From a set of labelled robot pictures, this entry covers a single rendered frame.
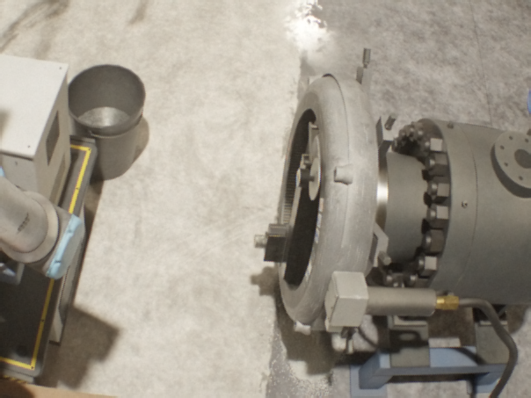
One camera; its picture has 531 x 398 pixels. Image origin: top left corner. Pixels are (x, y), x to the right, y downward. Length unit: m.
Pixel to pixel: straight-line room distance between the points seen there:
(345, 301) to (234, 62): 1.75
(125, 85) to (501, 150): 1.45
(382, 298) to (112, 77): 1.44
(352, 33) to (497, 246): 1.82
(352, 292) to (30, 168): 0.91
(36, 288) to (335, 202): 1.00
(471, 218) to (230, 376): 1.02
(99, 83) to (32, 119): 0.87
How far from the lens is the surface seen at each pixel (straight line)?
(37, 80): 2.08
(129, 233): 2.74
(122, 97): 2.85
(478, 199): 2.05
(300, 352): 2.61
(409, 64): 3.59
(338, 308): 1.81
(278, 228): 2.25
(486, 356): 2.55
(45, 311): 2.25
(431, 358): 2.47
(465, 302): 1.96
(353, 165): 1.83
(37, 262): 1.49
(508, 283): 2.20
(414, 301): 1.88
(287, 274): 2.21
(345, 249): 1.83
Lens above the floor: 2.37
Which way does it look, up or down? 55 degrees down
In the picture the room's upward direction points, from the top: 18 degrees clockwise
